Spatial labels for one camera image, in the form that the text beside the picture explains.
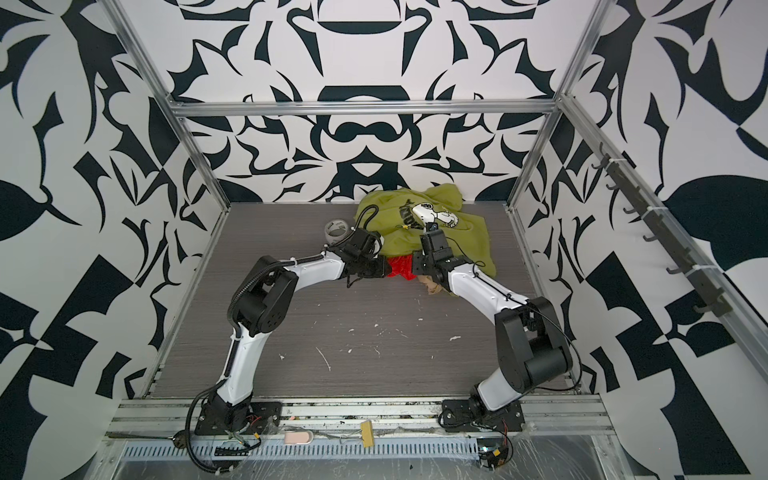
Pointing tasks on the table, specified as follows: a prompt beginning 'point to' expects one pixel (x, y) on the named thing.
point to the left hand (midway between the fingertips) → (394, 263)
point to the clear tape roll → (335, 230)
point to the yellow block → (366, 427)
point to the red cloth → (401, 265)
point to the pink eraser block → (298, 437)
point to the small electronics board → (492, 452)
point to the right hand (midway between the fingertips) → (422, 255)
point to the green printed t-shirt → (401, 217)
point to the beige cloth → (432, 287)
